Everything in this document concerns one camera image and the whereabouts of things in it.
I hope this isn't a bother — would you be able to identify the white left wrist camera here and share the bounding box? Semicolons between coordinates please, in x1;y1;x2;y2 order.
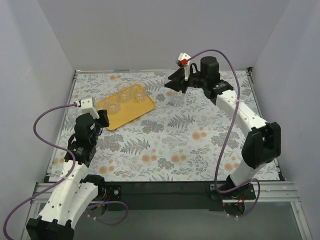
76;96;100;120

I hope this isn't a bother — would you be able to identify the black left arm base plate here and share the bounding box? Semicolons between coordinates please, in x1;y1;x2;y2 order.
84;183;123;216

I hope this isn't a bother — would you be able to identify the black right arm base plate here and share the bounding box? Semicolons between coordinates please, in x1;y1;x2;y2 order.
205;183;260;218

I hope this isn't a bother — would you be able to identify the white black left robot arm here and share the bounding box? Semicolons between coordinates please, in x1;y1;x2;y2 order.
26;109;110;240

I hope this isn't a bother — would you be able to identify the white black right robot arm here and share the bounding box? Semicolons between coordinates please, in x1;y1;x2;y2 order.
164;53;281;196

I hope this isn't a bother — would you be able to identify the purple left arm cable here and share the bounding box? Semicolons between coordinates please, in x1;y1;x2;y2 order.
2;102;130;240

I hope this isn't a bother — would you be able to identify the floral patterned table mat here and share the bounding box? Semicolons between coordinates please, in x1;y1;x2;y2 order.
49;70;281;183

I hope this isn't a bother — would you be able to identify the yellow plastic tray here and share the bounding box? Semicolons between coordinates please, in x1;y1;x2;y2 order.
96;86;156;131

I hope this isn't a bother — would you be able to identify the clear drinking glass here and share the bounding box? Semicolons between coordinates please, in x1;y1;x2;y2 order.
106;94;121;114

